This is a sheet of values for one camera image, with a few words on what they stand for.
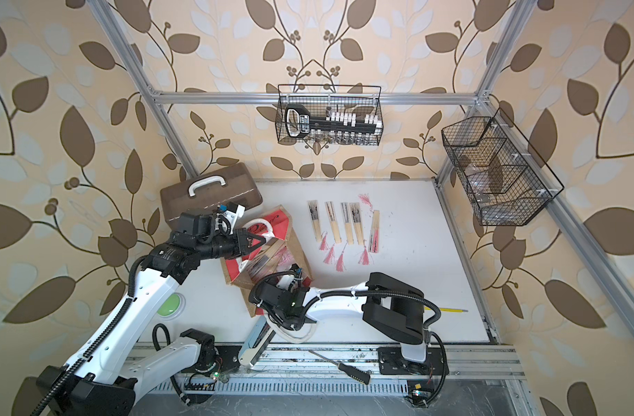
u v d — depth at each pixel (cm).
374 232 103
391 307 50
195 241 55
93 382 38
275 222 76
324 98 90
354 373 71
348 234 103
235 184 93
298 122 83
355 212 109
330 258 96
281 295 62
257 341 75
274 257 91
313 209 109
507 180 73
